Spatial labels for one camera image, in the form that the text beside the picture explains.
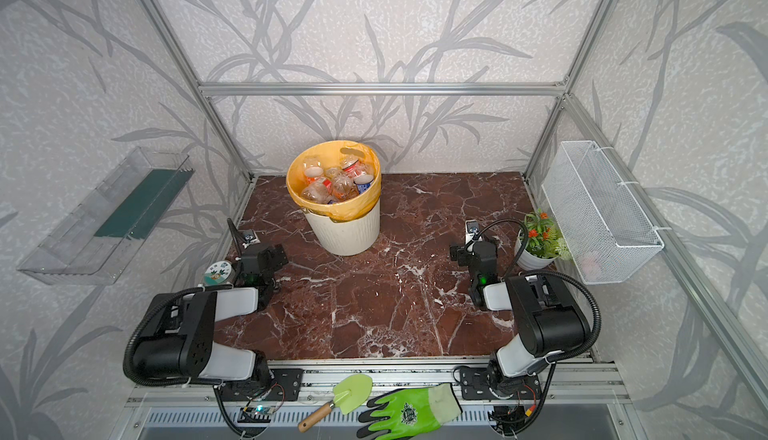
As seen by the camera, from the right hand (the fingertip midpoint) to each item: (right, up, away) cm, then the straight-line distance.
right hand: (472, 227), depth 95 cm
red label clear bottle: (-36, +18, -7) cm, 41 cm away
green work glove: (-21, -41, -26) cm, 53 cm away
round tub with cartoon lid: (-75, -12, -10) cm, 77 cm away
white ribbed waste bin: (-39, -2, -7) cm, 39 cm away
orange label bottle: (-47, +12, -8) cm, 49 cm away
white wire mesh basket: (+20, +4, -30) cm, 37 cm away
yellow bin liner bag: (-44, +24, -2) cm, 50 cm away
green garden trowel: (-35, -38, -23) cm, 57 cm away
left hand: (-66, -4, -2) cm, 66 cm away
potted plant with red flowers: (+18, -4, -10) cm, 21 cm away
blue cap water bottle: (-34, +14, -7) cm, 38 cm away
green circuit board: (-58, -43, -23) cm, 76 cm away
